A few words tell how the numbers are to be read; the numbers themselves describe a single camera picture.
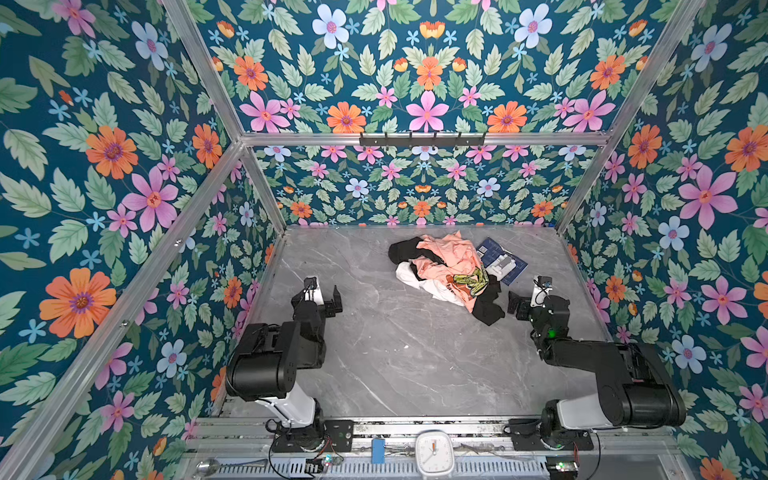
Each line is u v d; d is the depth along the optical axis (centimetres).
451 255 96
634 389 49
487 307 93
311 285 83
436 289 98
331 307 84
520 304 84
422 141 93
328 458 71
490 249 111
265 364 47
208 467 69
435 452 69
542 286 79
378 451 72
